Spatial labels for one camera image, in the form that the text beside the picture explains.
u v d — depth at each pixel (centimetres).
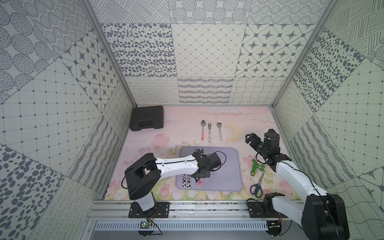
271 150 65
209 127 108
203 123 110
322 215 39
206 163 66
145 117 110
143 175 47
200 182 80
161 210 74
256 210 74
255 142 78
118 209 75
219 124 107
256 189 82
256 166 87
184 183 82
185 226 70
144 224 72
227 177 85
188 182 82
